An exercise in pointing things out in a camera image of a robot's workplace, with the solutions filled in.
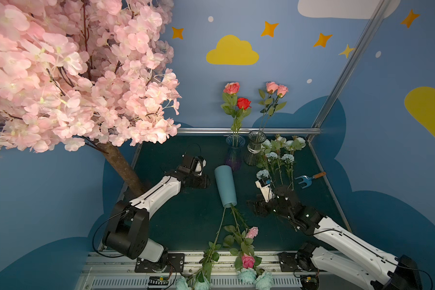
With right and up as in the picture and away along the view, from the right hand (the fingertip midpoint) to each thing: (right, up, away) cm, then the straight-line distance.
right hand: (255, 197), depth 78 cm
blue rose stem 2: (+20, +10, +26) cm, 34 cm away
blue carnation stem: (+8, +8, +20) cm, 23 cm away
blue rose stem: (+1, -28, -12) cm, 31 cm away
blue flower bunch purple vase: (+33, +25, +33) cm, 53 cm away
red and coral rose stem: (-7, +42, +12) cm, 44 cm away
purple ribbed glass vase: (-8, +26, +17) cm, 32 cm away
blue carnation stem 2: (+16, +19, +29) cm, 38 cm away
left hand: (-21, +6, +10) cm, 24 cm away
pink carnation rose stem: (-7, -22, -9) cm, 25 cm away
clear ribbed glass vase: (+4, +18, +24) cm, 30 cm away
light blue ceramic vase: (-13, +6, +16) cm, 21 cm away
